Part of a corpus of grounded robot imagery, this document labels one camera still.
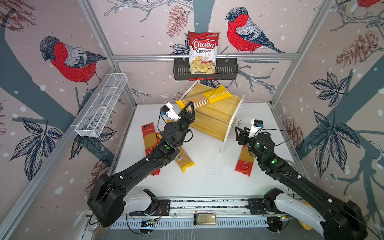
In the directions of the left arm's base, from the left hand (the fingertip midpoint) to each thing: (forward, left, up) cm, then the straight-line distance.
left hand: (192, 102), depth 66 cm
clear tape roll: (-14, -58, -37) cm, 70 cm away
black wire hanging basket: (+36, -21, -6) cm, 43 cm away
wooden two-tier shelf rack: (-3, -12, -9) cm, 15 cm away
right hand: (-3, -23, -18) cm, 30 cm away
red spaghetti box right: (-12, -31, -37) cm, 50 cm away
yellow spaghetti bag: (-11, +6, -38) cm, 40 cm away
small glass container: (-40, -5, -36) cm, 54 cm away
